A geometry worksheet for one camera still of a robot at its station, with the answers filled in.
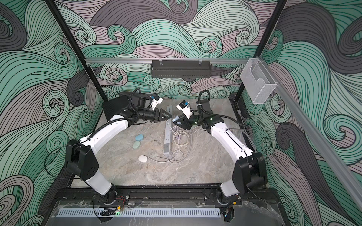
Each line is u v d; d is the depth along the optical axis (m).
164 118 0.74
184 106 0.67
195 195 0.75
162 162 0.86
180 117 0.76
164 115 0.74
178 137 0.95
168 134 0.95
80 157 0.44
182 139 0.96
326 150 0.49
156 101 0.74
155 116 0.68
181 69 0.95
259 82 0.73
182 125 0.71
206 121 0.59
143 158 0.86
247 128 1.07
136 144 0.92
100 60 0.95
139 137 0.96
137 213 0.70
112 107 1.21
